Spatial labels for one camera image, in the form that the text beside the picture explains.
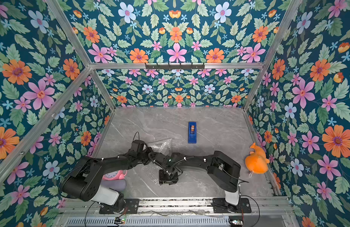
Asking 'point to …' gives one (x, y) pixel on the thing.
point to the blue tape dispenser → (192, 138)
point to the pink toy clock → (118, 175)
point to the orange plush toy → (256, 161)
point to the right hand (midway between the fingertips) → (164, 180)
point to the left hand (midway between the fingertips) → (160, 152)
